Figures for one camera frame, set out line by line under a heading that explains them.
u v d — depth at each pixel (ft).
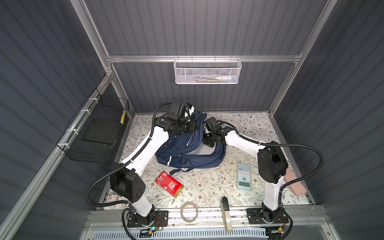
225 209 2.38
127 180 1.37
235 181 2.82
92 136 2.30
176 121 1.97
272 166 1.69
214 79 2.99
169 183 2.77
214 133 2.36
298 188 2.65
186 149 2.59
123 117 2.75
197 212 2.47
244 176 2.84
